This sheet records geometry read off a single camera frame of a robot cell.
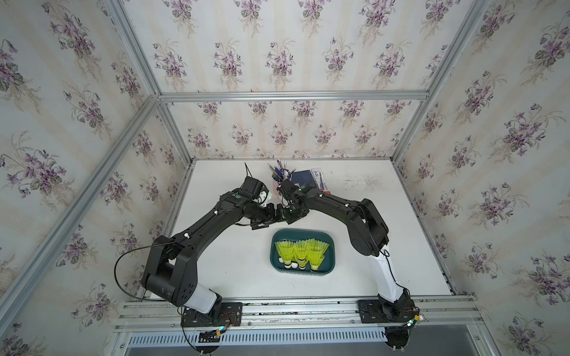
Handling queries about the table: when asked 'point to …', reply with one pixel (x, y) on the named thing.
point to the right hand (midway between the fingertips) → (293, 217)
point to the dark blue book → (303, 177)
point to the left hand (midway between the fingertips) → (283, 221)
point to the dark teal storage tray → (295, 251)
